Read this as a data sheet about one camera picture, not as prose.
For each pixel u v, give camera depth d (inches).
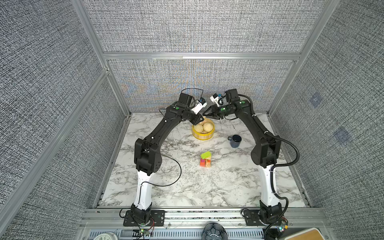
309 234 25.8
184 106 27.6
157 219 28.9
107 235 25.9
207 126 40.4
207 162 35.4
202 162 35.6
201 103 30.7
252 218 28.8
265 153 22.8
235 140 37.7
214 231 27.1
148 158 21.0
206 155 34.3
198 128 40.5
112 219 29.5
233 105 27.6
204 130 40.7
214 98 33.4
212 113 31.6
